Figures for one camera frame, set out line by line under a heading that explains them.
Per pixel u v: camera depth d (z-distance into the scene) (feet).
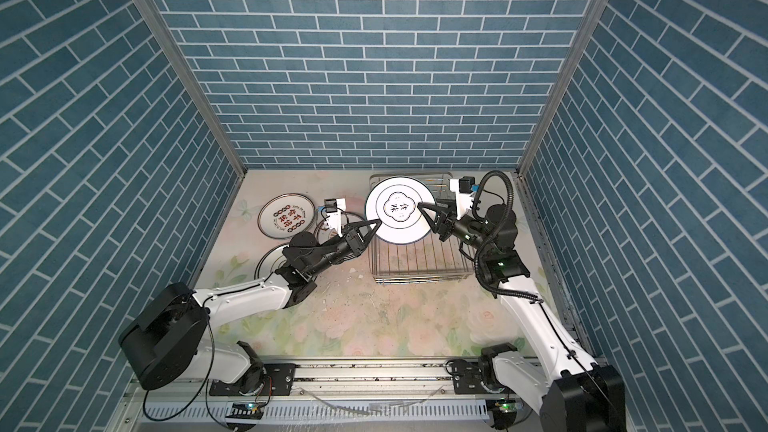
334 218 2.23
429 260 3.13
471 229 1.97
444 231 2.07
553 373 1.32
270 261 3.05
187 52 2.88
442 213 2.10
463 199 2.07
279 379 2.45
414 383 2.46
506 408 2.32
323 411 2.53
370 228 2.36
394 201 2.33
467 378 2.42
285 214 3.46
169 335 1.39
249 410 2.36
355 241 2.21
